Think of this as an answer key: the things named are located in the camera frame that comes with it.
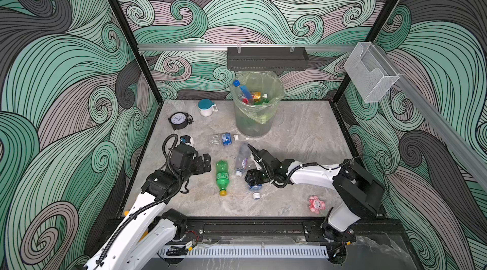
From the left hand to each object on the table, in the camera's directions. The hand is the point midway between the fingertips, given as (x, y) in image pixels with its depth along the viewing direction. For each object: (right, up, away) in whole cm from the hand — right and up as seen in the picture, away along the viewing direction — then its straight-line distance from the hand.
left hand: (200, 156), depth 75 cm
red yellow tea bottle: (+25, +28, +25) cm, 45 cm away
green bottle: (+28, +24, +20) cm, 42 cm away
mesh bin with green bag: (+24, +14, +13) cm, 31 cm away
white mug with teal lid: (-4, +22, +35) cm, 41 cm away
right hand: (+21, -13, +11) cm, 27 cm away
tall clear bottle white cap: (+17, -4, +17) cm, 24 cm away
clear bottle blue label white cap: (+8, +5, +20) cm, 22 cm away
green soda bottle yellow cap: (+8, -11, +8) cm, 15 cm away
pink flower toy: (+47, -20, +1) cm, 52 cm away
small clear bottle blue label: (+23, -16, +7) cm, 29 cm away
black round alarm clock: (-19, +14, +32) cm, 40 cm away
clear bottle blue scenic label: (+18, +29, +21) cm, 40 cm away
